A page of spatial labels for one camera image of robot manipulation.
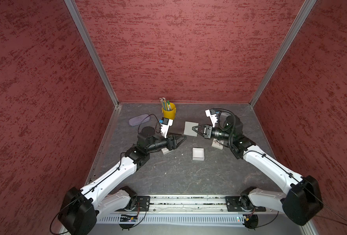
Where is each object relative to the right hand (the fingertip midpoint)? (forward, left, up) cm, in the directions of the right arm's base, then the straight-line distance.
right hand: (192, 131), depth 71 cm
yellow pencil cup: (+30, +13, -21) cm, 39 cm away
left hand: (-3, +5, -2) cm, 6 cm away
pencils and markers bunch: (+32, +16, -13) cm, 38 cm away
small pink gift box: (+1, +16, -23) cm, 28 cm away
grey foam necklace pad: (+2, +2, 0) cm, 3 cm away
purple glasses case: (+27, +38, -23) cm, 52 cm away
